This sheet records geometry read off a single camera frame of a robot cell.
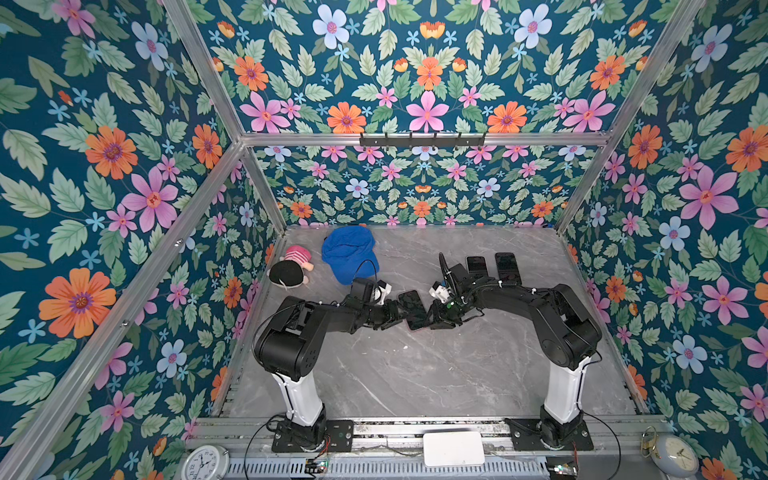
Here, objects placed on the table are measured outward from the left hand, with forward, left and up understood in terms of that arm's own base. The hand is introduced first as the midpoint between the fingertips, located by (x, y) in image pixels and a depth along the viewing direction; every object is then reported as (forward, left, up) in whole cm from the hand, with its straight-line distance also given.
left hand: (411, 310), depth 90 cm
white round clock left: (-35, +50, -2) cm, 61 cm away
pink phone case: (-4, -3, -4) cm, 7 cm away
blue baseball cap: (+26, +20, -3) cm, 33 cm away
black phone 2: (+21, -26, -7) cm, 34 cm away
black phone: (+1, -1, 0) cm, 1 cm away
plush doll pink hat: (+17, +39, +2) cm, 43 cm away
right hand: (-3, -4, -3) cm, 6 cm away
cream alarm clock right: (-41, -58, -1) cm, 71 cm away
